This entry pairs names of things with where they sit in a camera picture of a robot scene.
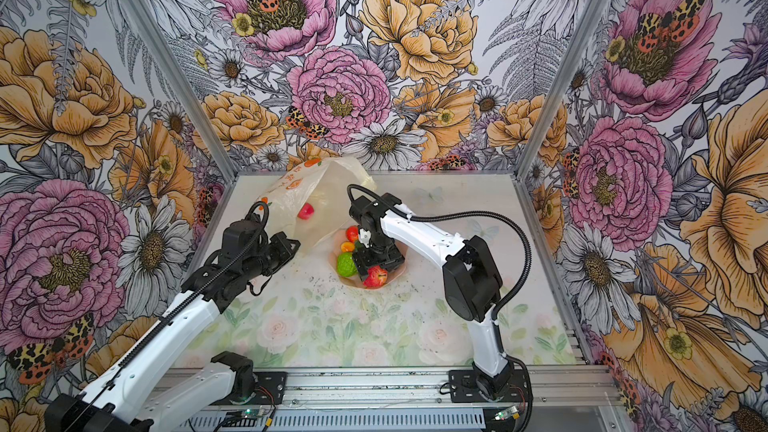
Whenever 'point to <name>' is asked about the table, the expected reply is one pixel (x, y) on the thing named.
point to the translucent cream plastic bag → (311, 199)
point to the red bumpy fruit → (376, 277)
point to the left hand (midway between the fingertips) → (300, 251)
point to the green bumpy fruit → (346, 265)
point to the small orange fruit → (347, 247)
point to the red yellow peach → (352, 233)
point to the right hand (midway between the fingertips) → (379, 280)
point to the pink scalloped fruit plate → (356, 281)
